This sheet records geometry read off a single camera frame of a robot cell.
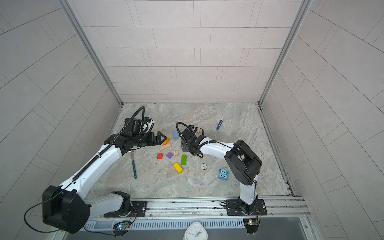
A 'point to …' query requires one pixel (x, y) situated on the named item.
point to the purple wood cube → (169, 155)
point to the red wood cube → (160, 156)
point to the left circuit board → (122, 227)
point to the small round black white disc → (203, 166)
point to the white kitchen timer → (195, 231)
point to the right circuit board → (252, 225)
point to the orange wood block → (166, 141)
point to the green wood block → (184, 160)
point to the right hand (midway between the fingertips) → (189, 145)
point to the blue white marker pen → (220, 123)
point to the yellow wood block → (178, 167)
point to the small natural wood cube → (175, 153)
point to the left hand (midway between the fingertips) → (164, 136)
